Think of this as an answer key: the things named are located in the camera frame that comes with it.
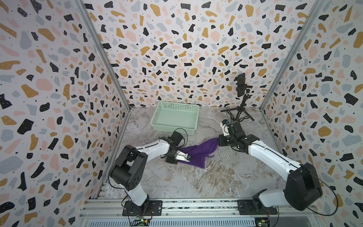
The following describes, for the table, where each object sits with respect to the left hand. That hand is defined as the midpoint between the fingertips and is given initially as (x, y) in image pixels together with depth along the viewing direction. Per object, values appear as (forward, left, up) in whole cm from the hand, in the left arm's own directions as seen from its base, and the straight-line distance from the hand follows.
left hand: (176, 155), depth 92 cm
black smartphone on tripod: (+35, -41, +34) cm, 64 cm away
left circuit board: (-35, +17, -2) cm, 39 cm away
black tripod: (+25, -46, +12) cm, 54 cm away
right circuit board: (-36, -45, -2) cm, 58 cm away
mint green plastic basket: (+34, +2, 0) cm, 34 cm away
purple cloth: (+1, -15, +1) cm, 15 cm away
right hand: (+5, -26, +12) cm, 29 cm away
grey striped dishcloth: (+1, -33, +1) cm, 33 cm away
